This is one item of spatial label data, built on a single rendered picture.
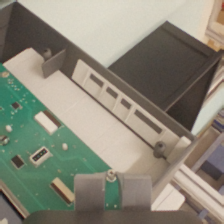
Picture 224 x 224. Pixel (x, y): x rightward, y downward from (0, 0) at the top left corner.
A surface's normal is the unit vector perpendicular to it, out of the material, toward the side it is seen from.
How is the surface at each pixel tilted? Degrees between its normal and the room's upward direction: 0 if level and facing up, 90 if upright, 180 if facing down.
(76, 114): 90
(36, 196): 90
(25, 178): 90
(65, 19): 0
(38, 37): 90
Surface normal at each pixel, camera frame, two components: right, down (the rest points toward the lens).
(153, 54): -0.04, -0.51
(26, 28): -0.59, 0.20
